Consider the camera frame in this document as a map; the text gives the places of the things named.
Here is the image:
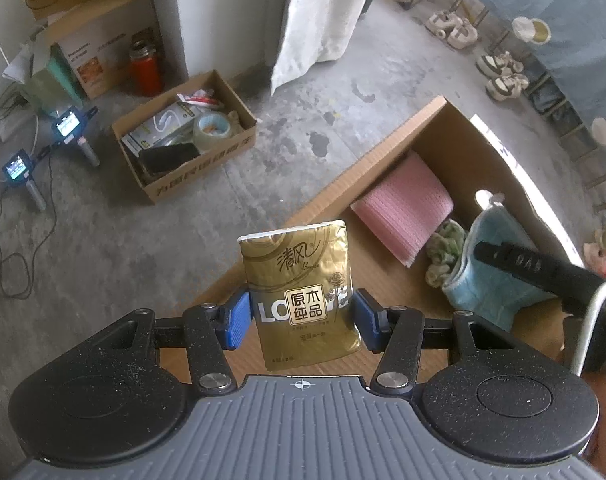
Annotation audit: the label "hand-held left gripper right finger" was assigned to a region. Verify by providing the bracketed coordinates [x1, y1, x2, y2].
[352, 288, 516, 397]

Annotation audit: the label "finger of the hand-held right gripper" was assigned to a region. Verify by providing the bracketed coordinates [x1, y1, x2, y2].
[476, 241, 601, 306]

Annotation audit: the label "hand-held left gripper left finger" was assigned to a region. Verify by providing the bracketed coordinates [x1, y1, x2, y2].
[90, 290, 254, 397]

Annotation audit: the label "light blue towel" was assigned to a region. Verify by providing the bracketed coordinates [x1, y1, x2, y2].
[440, 200, 559, 333]

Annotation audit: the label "gold pocket tissue pack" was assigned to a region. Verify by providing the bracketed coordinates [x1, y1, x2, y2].
[237, 219, 362, 373]

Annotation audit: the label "green scrunchie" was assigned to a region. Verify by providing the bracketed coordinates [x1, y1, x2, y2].
[425, 219, 470, 288]

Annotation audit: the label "large brown cardboard box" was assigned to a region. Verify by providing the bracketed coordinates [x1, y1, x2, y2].
[155, 95, 591, 378]

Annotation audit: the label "pink scouring sponge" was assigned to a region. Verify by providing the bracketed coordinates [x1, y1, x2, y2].
[350, 151, 455, 268]

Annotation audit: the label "pink plush slippers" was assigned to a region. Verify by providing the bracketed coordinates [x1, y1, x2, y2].
[583, 227, 606, 278]

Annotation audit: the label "small open cardboard box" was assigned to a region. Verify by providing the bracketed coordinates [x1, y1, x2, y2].
[111, 69, 260, 206]

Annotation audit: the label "metal rack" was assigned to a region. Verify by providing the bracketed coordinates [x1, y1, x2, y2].
[478, 15, 606, 226]

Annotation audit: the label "black wallet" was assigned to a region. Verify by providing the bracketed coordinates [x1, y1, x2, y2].
[139, 142, 201, 178]

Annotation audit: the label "clear tape roll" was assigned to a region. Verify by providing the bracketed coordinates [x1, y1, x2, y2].
[193, 112, 234, 153]

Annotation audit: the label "white green packet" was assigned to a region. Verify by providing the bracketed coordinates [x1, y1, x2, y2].
[120, 101, 201, 156]

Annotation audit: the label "red white sachet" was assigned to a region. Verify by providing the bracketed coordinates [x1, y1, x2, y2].
[175, 89, 221, 108]

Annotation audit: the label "blue cloth with circles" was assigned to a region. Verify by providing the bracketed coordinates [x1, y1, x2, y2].
[450, 0, 606, 151]

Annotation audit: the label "red thermos bottle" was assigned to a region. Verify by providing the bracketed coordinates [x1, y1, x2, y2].
[129, 40, 160, 97]

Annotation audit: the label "white printed appliance carton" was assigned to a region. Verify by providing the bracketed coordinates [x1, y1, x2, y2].
[45, 0, 164, 101]

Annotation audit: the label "white hanging cloth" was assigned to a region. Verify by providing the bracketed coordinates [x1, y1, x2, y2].
[270, 0, 384, 96]

